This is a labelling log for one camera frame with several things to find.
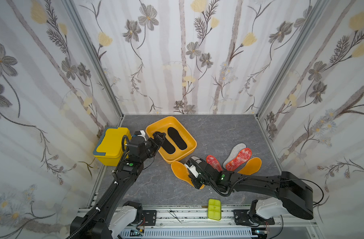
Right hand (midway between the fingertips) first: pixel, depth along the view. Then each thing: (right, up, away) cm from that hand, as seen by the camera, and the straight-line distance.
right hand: (189, 174), depth 80 cm
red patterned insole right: (+36, +8, +16) cm, 40 cm away
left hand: (-13, +20, -3) cm, 25 cm away
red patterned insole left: (+16, +4, +13) cm, 21 cm away
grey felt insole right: (+30, +8, +18) cm, 36 cm away
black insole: (-14, +13, +21) cm, 28 cm away
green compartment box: (+13, -17, -4) cm, 22 cm away
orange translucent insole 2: (+41, +1, +13) cm, 43 cm away
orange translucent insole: (-5, +1, +4) cm, 6 cm away
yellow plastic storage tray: (-20, +28, +32) cm, 47 cm away
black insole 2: (-10, +20, +27) cm, 35 cm away
